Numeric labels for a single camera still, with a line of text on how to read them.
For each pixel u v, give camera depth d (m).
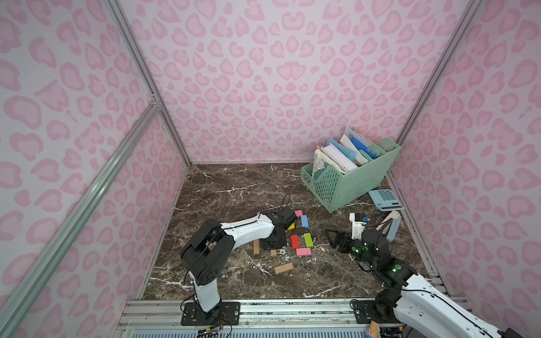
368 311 0.72
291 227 0.95
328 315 0.75
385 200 1.01
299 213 0.99
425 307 0.51
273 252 0.86
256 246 0.87
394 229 0.90
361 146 0.95
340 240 0.70
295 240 0.90
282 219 0.72
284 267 0.83
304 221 0.95
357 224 0.71
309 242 0.90
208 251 0.48
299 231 0.93
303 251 0.87
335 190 0.88
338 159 0.86
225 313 0.73
